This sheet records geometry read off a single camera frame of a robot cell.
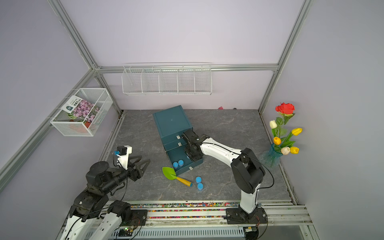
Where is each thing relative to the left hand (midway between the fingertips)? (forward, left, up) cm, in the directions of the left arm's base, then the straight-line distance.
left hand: (145, 159), depth 68 cm
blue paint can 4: (-7, -25, -22) cm, 34 cm away
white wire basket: (+19, +39, +5) cm, 44 cm away
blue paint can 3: (-4, -24, -21) cm, 32 cm away
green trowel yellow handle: (+2, -8, -24) cm, 25 cm away
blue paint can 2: (+7, -14, -21) cm, 26 cm away
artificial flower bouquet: (+10, -67, +1) cm, 68 cm away
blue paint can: (+6, -11, -22) cm, 25 cm away
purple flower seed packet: (+25, +33, +10) cm, 43 cm away
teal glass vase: (+2, -64, -11) cm, 65 cm away
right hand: (+11, -17, -16) cm, 26 cm away
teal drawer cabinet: (+23, -11, -3) cm, 26 cm away
